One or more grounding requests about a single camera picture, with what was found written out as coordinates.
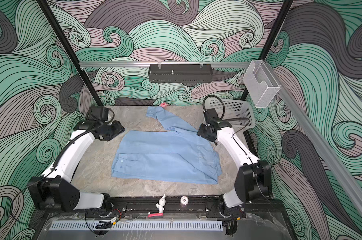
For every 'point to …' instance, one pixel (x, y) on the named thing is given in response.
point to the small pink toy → (163, 104)
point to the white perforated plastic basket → (239, 113)
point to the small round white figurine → (184, 200)
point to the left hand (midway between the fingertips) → (122, 128)
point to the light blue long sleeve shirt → (182, 155)
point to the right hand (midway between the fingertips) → (202, 133)
